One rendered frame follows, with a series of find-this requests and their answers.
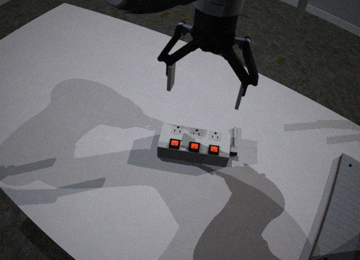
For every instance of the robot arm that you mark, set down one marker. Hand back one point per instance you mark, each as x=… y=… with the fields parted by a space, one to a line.
x=216 y=8

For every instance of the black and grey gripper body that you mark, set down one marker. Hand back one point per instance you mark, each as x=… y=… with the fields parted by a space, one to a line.
x=225 y=26

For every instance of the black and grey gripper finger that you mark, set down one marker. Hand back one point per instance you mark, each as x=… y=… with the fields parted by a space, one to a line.
x=170 y=60
x=245 y=78

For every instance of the white power strip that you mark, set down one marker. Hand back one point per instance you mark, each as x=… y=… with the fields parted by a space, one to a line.
x=196 y=145

